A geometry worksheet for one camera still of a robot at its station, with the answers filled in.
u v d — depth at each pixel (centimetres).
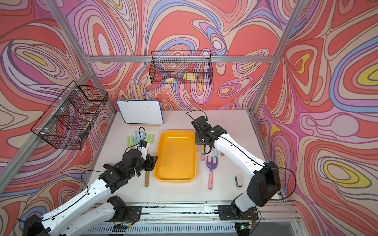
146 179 84
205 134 57
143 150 69
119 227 71
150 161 69
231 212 68
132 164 59
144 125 111
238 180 82
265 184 41
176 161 89
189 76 90
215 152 54
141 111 98
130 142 101
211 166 88
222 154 93
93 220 55
